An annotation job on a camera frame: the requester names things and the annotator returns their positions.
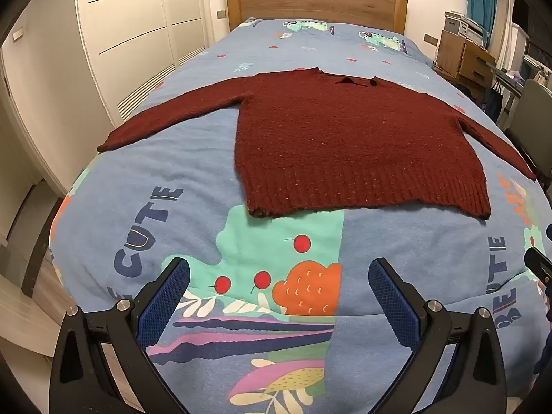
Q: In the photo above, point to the white wardrobe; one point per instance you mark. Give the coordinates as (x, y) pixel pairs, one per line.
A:
(129, 30)

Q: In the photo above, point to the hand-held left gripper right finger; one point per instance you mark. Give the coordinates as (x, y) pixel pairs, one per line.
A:
(390, 299)

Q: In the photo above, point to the wooden nightstand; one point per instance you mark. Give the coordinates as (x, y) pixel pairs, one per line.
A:
(463, 58)

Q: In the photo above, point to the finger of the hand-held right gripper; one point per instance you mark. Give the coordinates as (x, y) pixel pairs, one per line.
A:
(539, 265)

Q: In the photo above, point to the dark red knitted sweater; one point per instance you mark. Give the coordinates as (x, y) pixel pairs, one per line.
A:
(345, 146)

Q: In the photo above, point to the wooden bed headboard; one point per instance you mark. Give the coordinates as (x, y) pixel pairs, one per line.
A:
(319, 4)

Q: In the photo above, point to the blue printed bed sheet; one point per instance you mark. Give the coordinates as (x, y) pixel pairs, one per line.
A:
(172, 172)

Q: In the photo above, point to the grey chair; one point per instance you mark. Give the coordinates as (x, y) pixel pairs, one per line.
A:
(532, 108)

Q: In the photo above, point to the dark blue bag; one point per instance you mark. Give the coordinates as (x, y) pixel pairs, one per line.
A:
(492, 102)

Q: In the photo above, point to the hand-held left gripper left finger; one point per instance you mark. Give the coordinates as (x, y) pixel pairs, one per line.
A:
(166, 297)

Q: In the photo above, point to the white printer on nightstand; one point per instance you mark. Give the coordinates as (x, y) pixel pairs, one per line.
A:
(461, 26)

